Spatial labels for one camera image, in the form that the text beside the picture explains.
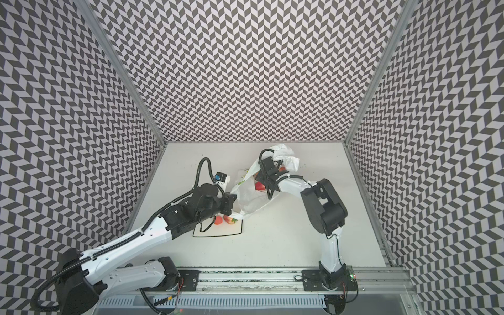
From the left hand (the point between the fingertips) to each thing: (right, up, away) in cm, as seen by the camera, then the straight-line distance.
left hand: (236, 198), depth 76 cm
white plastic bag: (+2, -3, +16) cm, 17 cm away
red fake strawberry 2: (+9, +2, +18) cm, 20 cm away
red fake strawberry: (-4, -11, +7) cm, 13 cm away
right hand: (+10, +4, +23) cm, 25 cm away
